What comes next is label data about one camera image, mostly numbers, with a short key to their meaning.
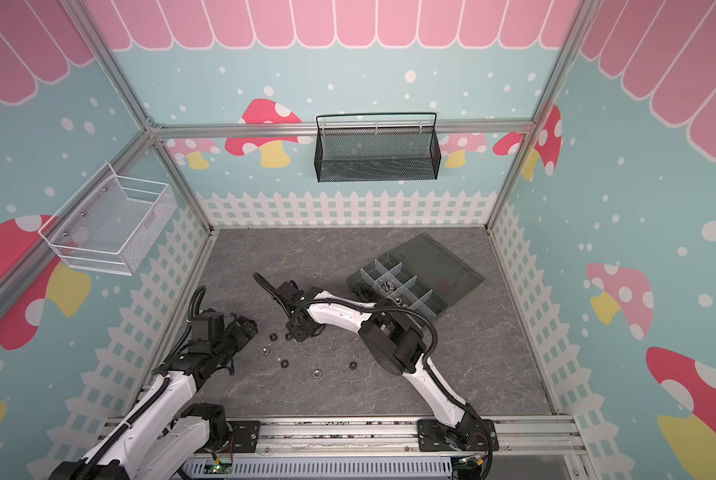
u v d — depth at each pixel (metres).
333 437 0.76
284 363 0.87
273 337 0.92
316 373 0.84
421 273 1.00
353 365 0.85
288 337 0.92
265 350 0.89
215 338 0.67
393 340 0.55
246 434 0.75
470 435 0.64
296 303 0.69
